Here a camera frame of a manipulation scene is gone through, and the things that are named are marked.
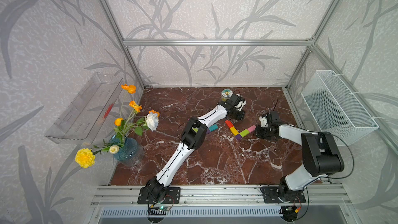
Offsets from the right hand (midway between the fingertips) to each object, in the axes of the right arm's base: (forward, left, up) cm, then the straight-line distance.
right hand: (253, 132), depth 96 cm
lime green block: (-1, +6, +1) cm, 7 cm away
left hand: (+10, +4, +2) cm, 11 cm away
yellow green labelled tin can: (+25, +16, +9) cm, 31 cm away
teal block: (+2, +26, +2) cm, 26 cm away
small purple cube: (-3, +10, 0) cm, 11 cm away
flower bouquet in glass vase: (-15, +70, +13) cm, 73 cm away
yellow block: (0, +12, +1) cm, 12 cm away
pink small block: (+2, +1, +1) cm, 2 cm away
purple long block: (+1, +29, +1) cm, 29 cm away
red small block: (+6, +15, +1) cm, 16 cm away
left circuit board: (-40, +51, -1) cm, 65 cm away
